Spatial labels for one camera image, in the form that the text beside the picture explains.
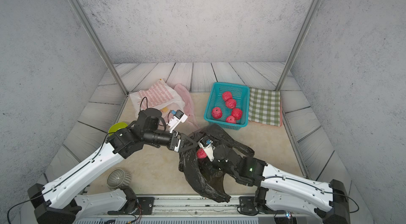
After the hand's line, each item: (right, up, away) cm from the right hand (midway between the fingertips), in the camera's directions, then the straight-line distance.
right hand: (202, 156), depth 69 cm
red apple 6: (0, +2, -5) cm, 5 cm away
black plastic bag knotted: (+2, -4, -10) cm, 11 cm away
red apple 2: (+18, +23, +38) cm, 48 cm away
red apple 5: (+16, +13, +29) cm, 36 cm away
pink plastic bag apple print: (-11, +19, +39) cm, 45 cm away
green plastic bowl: (-53, +9, +27) cm, 60 cm away
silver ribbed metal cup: (-43, -15, +12) cm, 47 cm away
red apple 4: (+21, +17, +32) cm, 42 cm away
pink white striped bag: (-29, +28, +34) cm, 53 cm away
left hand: (-3, +7, -9) cm, 12 cm away
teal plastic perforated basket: (+26, +30, +46) cm, 61 cm away
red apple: (+16, +28, +42) cm, 53 cm away
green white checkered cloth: (+42, +21, +42) cm, 63 cm away
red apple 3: (+8, +17, +32) cm, 38 cm away
